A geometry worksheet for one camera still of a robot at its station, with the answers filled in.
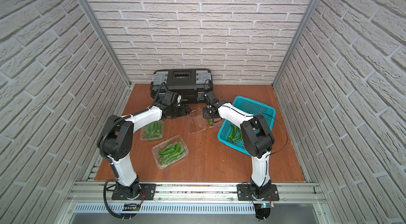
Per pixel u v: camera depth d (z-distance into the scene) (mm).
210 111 700
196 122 1029
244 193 738
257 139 511
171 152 832
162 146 841
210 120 827
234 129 926
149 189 743
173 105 791
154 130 912
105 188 699
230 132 925
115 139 493
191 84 946
